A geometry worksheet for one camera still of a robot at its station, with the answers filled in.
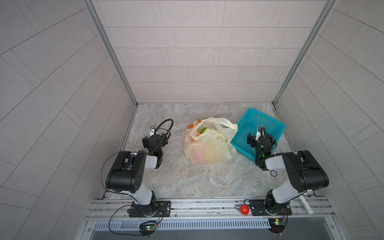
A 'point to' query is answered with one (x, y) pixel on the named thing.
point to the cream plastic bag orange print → (209, 141)
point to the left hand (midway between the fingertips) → (157, 131)
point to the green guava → (202, 131)
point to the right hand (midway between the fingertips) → (257, 132)
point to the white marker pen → (306, 205)
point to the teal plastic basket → (249, 123)
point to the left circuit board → (147, 227)
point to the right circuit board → (277, 224)
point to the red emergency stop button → (244, 209)
